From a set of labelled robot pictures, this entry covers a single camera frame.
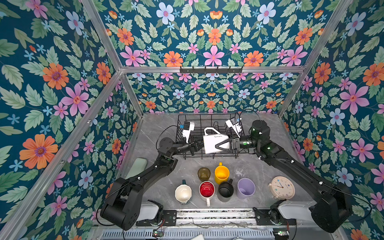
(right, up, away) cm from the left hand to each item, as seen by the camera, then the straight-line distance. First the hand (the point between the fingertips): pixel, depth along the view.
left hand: (210, 140), depth 64 cm
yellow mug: (+8, -22, +22) cm, 32 cm away
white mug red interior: (-1, -29, +18) cm, 34 cm away
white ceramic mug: (0, 0, -4) cm, 4 cm away
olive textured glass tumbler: (-3, -22, +23) cm, 32 cm away
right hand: (+3, -2, 0) cm, 4 cm away
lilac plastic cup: (+20, -27, +16) cm, 38 cm away
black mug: (+10, -29, +18) cm, 35 cm away
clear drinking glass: (+19, -22, +24) cm, 37 cm away
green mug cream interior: (-14, -30, +15) cm, 37 cm away
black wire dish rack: (+6, +3, 0) cm, 6 cm away
